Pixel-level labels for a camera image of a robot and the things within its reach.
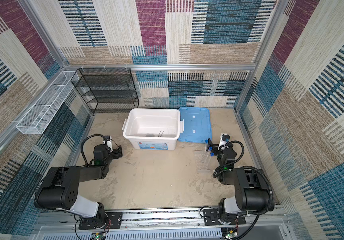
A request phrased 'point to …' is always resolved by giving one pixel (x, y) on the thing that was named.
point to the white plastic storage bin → (153, 129)
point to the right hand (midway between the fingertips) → (216, 139)
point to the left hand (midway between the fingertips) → (112, 143)
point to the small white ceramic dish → (150, 134)
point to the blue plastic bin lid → (197, 124)
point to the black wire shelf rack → (107, 90)
